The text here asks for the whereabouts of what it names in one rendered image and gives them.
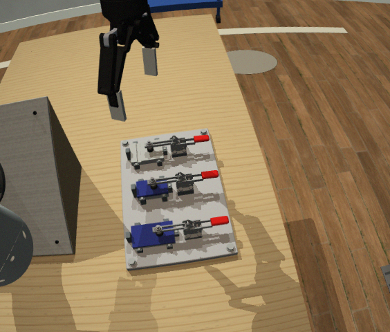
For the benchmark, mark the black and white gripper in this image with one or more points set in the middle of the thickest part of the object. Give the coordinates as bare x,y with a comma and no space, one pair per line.
124,29

